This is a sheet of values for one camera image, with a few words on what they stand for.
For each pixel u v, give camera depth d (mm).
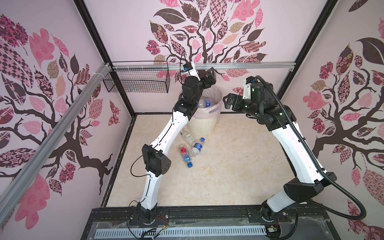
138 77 947
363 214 359
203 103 862
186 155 902
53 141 524
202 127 1080
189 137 984
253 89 480
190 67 620
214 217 743
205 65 944
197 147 942
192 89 561
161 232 694
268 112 453
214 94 1006
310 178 400
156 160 559
